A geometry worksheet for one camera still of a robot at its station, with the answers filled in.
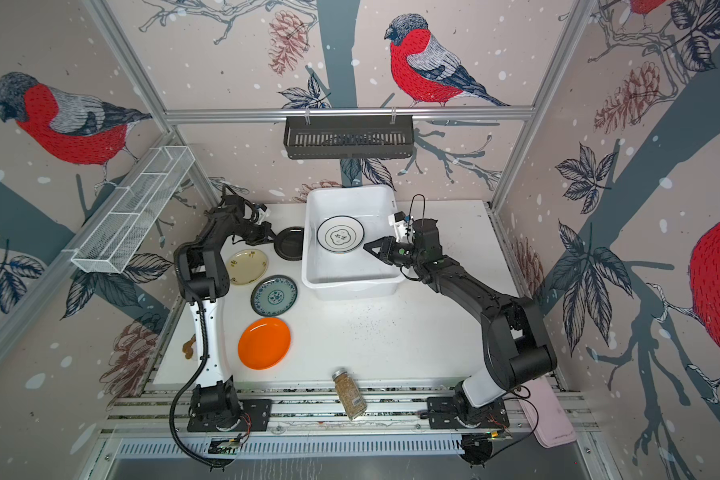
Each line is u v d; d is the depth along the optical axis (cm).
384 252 76
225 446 72
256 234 97
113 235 74
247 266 104
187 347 85
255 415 73
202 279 67
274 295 95
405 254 74
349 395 73
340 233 110
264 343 87
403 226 80
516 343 45
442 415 73
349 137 106
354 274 101
